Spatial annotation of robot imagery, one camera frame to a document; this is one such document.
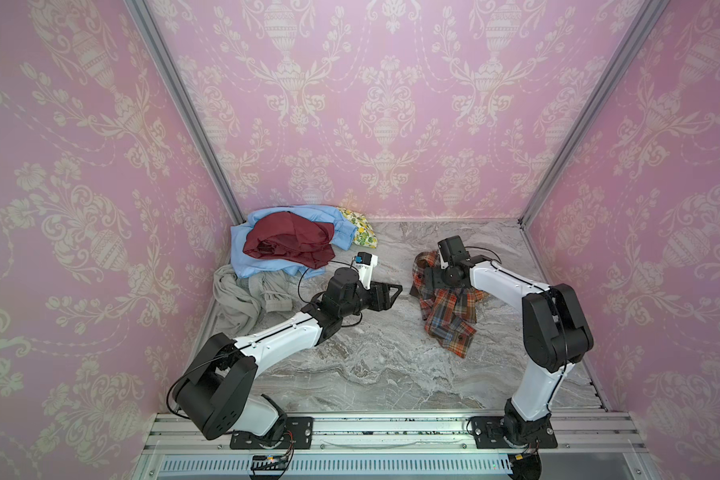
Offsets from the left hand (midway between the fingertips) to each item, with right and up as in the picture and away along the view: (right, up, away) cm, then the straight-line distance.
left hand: (396, 290), depth 80 cm
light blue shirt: (-49, +6, +20) cm, 54 cm away
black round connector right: (+30, -41, -9) cm, 52 cm away
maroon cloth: (-33, +15, +21) cm, 42 cm away
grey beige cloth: (-45, -6, +14) cm, 47 cm away
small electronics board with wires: (-31, -41, -7) cm, 52 cm away
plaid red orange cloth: (+18, -9, +10) cm, 22 cm away
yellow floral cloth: (-9, +17, +29) cm, 35 cm away
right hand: (+17, +2, +18) cm, 25 cm away
